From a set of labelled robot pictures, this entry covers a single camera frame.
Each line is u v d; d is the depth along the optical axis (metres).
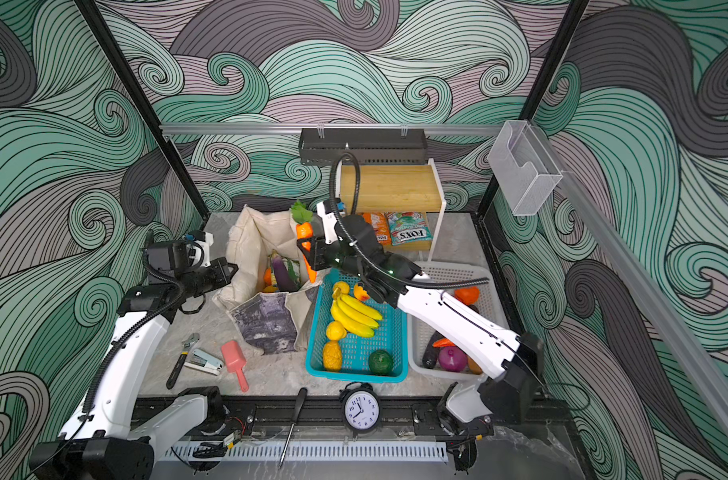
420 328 0.89
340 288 0.89
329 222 0.59
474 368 0.78
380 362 0.78
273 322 0.74
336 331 0.84
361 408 0.73
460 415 0.58
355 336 0.88
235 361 0.81
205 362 0.81
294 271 0.97
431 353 0.80
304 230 0.64
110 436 0.37
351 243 0.47
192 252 0.65
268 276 0.94
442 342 0.81
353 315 0.89
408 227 0.92
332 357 0.79
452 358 0.78
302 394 0.76
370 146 0.95
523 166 0.79
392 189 0.82
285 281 0.87
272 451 0.70
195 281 0.61
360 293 0.91
